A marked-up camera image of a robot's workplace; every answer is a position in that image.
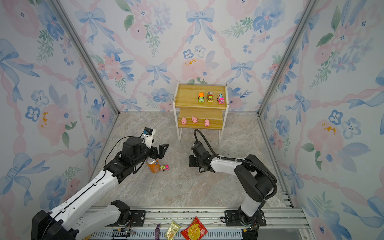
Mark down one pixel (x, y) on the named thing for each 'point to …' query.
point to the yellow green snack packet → (172, 230)
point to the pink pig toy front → (184, 121)
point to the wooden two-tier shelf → (201, 107)
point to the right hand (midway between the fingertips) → (190, 159)
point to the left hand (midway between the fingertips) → (160, 141)
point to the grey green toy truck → (210, 96)
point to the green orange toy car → (201, 97)
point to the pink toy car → (221, 99)
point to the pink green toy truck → (164, 167)
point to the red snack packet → (195, 230)
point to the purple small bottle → (157, 233)
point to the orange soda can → (153, 165)
